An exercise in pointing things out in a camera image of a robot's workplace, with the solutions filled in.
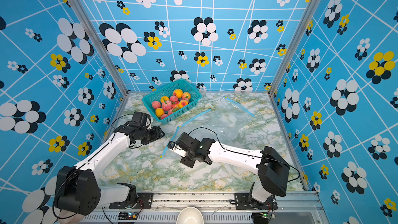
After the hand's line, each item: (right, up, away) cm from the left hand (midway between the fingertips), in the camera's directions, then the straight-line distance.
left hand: (163, 134), depth 86 cm
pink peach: (-10, +17, +21) cm, 29 cm away
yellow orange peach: (-5, +22, +24) cm, 33 cm away
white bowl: (+17, -34, -16) cm, 41 cm away
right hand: (+14, -9, -7) cm, 18 cm away
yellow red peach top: (+4, +25, +26) cm, 37 cm away
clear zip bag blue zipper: (+3, -12, +3) cm, 13 cm away
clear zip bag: (+43, +14, +26) cm, 52 cm away
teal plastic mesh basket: (+1, +18, +22) cm, 29 cm away
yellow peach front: (-6, +12, +16) cm, 21 cm away
